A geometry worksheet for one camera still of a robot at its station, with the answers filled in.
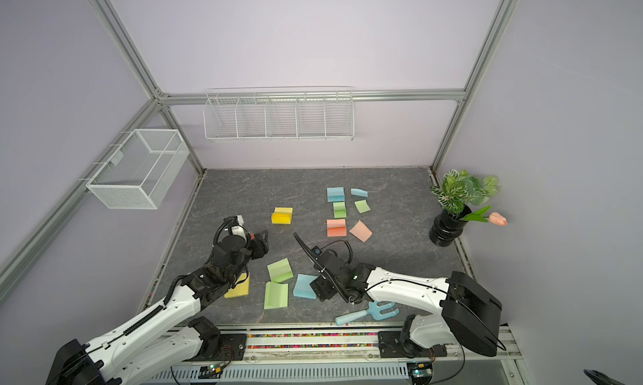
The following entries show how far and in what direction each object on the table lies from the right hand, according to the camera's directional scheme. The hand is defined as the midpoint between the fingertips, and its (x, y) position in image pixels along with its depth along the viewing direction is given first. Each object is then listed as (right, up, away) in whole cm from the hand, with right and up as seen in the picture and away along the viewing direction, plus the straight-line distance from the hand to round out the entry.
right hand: (322, 276), depth 82 cm
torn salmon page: (+15, +12, +17) cm, 26 cm away
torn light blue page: (+14, +28, +30) cm, 43 cm away
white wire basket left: (-61, +35, +1) cm, 71 cm away
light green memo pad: (-16, 0, +6) cm, 17 cm away
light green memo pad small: (+6, +20, +22) cm, 31 cm away
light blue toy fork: (+17, -11, -2) cm, 20 cm away
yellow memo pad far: (-18, +18, +22) cm, 34 cm away
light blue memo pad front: (-7, -5, +4) cm, 10 cm away
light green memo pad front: (-16, -6, -1) cm, 17 cm away
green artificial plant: (+43, +29, -4) cm, 52 cm away
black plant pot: (+43, +15, +6) cm, 46 cm away
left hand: (-20, +14, -2) cm, 24 cm away
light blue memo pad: (+5, +27, +29) cm, 40 cm away
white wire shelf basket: (-18, +59, +16) cm, 64 cm away
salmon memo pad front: (+5, +14, +16) cm, 22 cm away
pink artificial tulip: (+50, +21, -11) cm, 55 cm away
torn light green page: (+17, +22, +26) cm, 38 cm away
